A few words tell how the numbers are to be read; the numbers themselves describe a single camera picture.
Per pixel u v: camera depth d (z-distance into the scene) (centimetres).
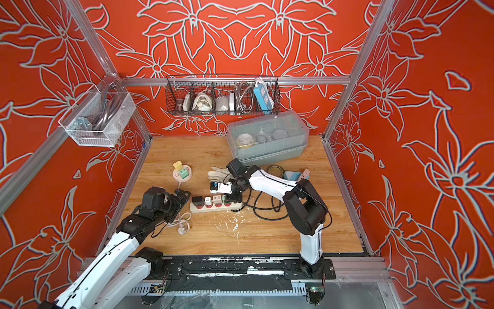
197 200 86
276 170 104
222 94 98
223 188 76
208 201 85
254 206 90
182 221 83
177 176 99
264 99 88
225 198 81
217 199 85
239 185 69
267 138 98
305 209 48
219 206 87
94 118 78
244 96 83
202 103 90
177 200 71
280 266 74
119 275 56
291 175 96
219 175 101
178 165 98
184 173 95
